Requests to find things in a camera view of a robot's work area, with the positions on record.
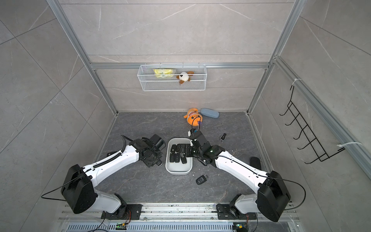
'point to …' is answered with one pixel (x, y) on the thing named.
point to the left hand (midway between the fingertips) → (161, 156)
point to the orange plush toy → (193, 117)
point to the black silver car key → (201, 179)
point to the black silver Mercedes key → (223, 137)
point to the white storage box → (177, 168)
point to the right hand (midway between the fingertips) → (185, 149)
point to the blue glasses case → (209, 113)
